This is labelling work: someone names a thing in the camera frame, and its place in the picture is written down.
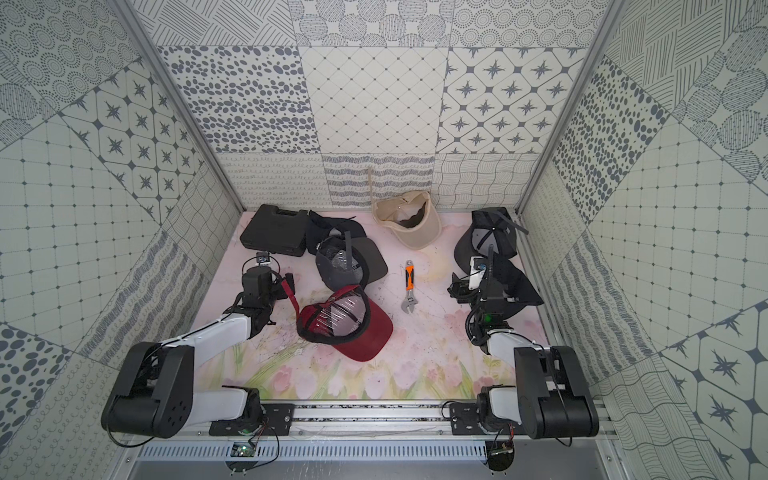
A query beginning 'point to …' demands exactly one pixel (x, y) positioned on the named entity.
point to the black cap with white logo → (319, 227)
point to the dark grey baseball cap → (490, 226)
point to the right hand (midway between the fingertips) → (467, 277)
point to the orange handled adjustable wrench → (411, 302)
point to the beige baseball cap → (411, 216)
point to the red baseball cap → (352, 321)
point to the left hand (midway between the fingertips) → (280, 275)
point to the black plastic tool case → (276, 231)
